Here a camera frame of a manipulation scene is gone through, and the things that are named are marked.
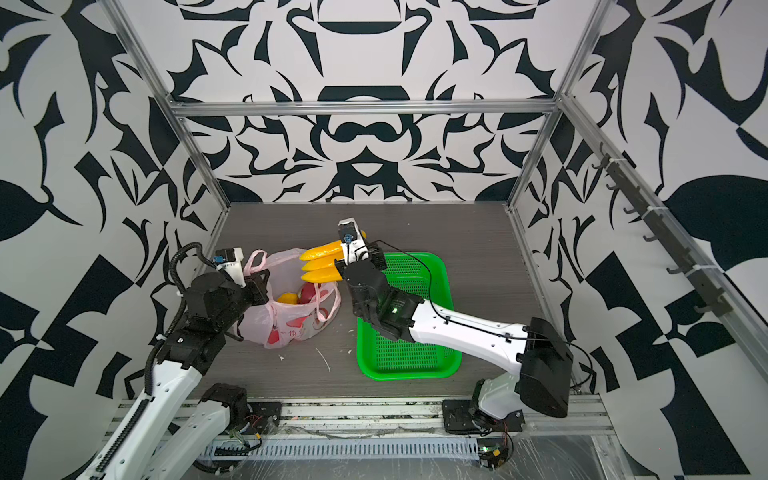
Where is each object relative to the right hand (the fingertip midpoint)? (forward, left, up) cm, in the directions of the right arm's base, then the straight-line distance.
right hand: (359, 232), depth 69 cm
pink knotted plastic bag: (-13, +22, -19) cm, 32 cm away
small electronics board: (-39, -30, -35) cm, 60 cm away
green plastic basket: (+4, -18, -26) cm, 32 cm away
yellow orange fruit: (-2, +23, -27) cm, 36 cm away
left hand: (-2, +24, -10) cm, 26 cm away
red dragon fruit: (-1, +17, -25) cm, 30 cm away
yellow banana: (-2, +10, -9) cm, 14 cm away
